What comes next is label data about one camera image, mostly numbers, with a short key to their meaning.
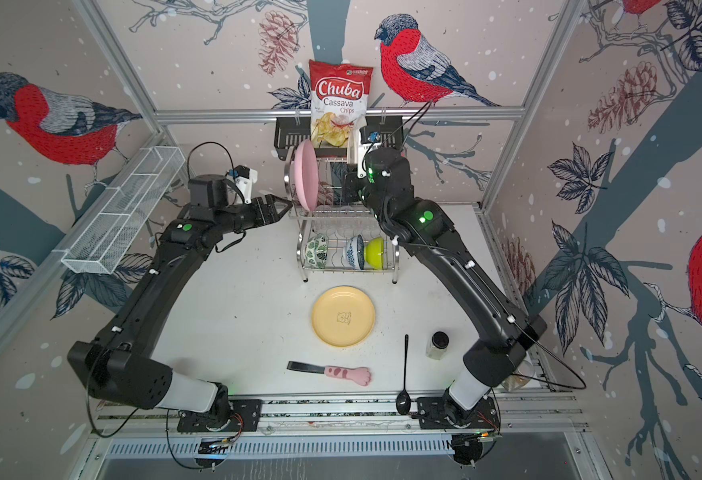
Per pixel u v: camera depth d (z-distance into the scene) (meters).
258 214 0.65
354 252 0.90
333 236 1.07
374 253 0.92
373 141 0.50
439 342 0.76
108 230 0.73
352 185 0.56
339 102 0.83
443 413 0.73
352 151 0.71
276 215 0.66
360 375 0.79
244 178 0.67
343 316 0.91
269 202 0.66
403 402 0.76
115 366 0.39
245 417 0.73
